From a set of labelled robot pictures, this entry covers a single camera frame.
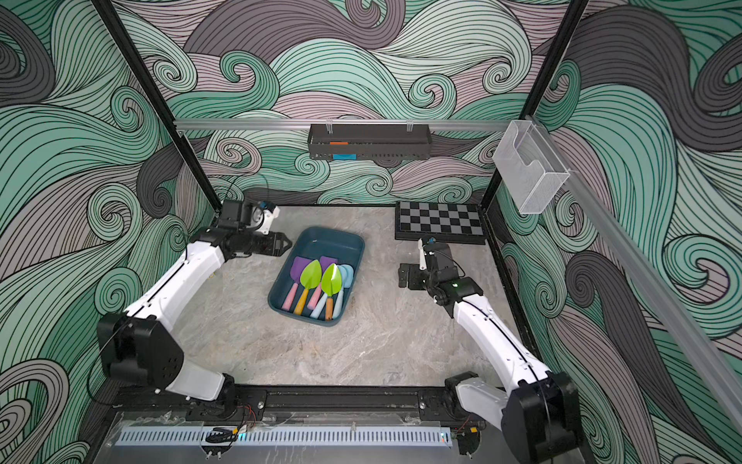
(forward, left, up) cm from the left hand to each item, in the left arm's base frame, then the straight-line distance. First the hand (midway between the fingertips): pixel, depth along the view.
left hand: (281, 241), depth 84 cm
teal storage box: (+14, -6, -19) cm, 24 cm away
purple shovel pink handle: (+3, -1, -17) cm, 18 cm away
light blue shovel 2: (-15, -9, -18) cm, 25 cm away
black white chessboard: (+22, -61, -16) cm, 67 cm away
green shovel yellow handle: (-2, -6, -18) cm, 19 cm away
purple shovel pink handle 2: (+4, -11, -17) cm, 21 cm away
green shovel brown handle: (-5, -14, -17) cm, 23 cm away
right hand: (-7, -41, -6) cm, 42 cm away
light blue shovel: (+1, -19, -17) cm, 26 cm away
